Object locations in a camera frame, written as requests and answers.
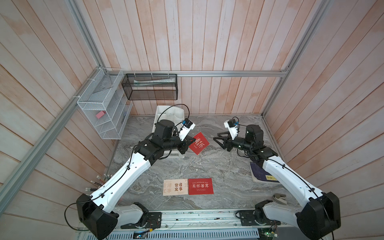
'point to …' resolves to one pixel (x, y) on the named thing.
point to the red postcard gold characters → (200, 143)
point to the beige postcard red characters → (175, 187)
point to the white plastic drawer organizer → (174, 113)
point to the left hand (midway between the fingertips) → (193, 141)
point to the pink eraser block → (99, 115)
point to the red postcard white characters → (202, 186)
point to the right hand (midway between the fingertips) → (216, 135)
